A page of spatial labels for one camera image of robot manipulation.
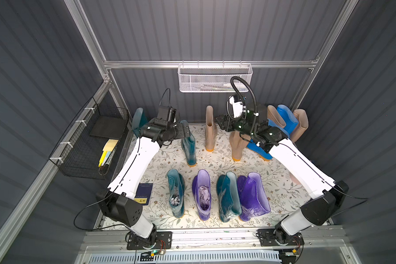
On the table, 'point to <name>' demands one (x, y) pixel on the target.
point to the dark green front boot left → (177, 190)
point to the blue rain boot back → (289, 120)
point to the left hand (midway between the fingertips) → (183, 131)
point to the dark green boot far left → (138, 120)
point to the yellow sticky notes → (106, 151)
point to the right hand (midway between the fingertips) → (222, 115)
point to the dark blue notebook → (143, 193)
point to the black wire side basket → (79, 152)
